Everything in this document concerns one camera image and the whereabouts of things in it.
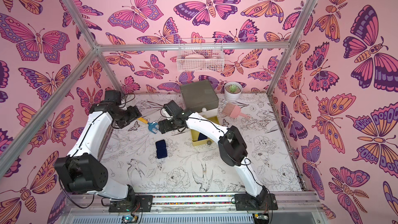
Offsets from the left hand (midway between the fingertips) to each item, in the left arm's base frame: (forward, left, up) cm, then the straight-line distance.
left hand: (139, 115), depth 85 cm
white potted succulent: (+27, -56, -8) cm, 62 cm away
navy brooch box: (-10, -10, -18) cm, 23 cm away
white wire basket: (+34, -34, +16) cm, 51 cm away
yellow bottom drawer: (-8, -31, -15) cm, 35 cm away
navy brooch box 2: (-15, -11, -19) cm, 26 cm away
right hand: (-6, -12, -6) cm, 15 cm away
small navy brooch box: (-4, -34, -16) cm, 38 cm away
